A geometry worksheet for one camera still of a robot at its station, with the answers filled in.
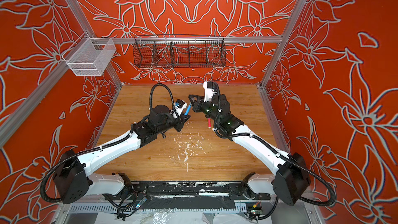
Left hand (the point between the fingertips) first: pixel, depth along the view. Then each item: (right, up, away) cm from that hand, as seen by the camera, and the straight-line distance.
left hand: (187, 111), depth 76 cm
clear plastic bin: (-60, +32, +15) cm, 70 cm away
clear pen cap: (+2, +4, -7) cm, 8 cm away
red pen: (+12, -10, +21) cm, 27 cm away
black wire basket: (-9, +38, +25) cm, 46 cm away
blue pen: (0, +1, -5) cm, 5 cm away
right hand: (-1, +6, -5) cm, 8 cm away
